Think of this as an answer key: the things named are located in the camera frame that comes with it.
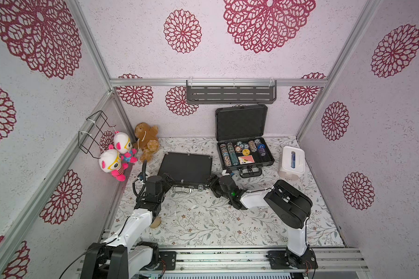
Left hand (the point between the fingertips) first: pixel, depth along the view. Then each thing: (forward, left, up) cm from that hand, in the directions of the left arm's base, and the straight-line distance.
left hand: (165, 180), depth 88 cm
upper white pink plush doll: (+17, +24, +8) cm, 31 cm away
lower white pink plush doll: (+5, +26, +9) cm, 28 cm away
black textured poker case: (+11, -9, -9) cm, 17 cm away
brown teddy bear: (+30, +17, -3) cm, 35 cm away
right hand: (+2, -19, -2) cm, 19 cm away
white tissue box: (+13, -70, -3) cm, 71 cm away
